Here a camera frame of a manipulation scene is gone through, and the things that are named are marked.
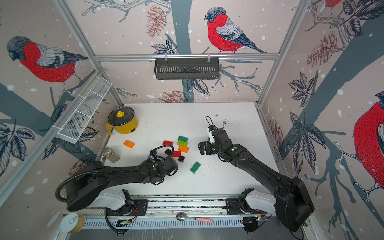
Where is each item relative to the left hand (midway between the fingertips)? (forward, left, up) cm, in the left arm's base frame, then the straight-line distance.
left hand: (169, 164), depth 88 cm
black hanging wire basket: (+61, -3, +27) cm, 67 cm away
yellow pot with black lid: (+28, +35, +8) cm, 46 cm away
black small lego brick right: (+3, -7, +1) cm, 8 cm away
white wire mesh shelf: (+9, +51, +22) cm, 57 cm away
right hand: (+8, -21, +13) cm, 26 cm away
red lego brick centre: (+9, -3, -4) cm, 10 cm away
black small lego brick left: (+8, +2, +1) cm, 8 cm away
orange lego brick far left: (+14, +29, 0) cm, 32 cm away
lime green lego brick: (+15, -6, 0) cm, 16 cm away
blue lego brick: (+4, +13, +1) cm, 14 cm away
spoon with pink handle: (-26, -9, -1) cm, 27 cm away
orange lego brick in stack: (+10, -8, +1) cm, 13 cm away
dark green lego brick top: (+18, -7, 0) cm, 19 cm away
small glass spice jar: (+3, +33, +8) cm, 34 cm away
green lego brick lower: (-2, -15, +1) cm, 15 cm away
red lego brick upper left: (+15, +4, 0) cm, 15 cm away
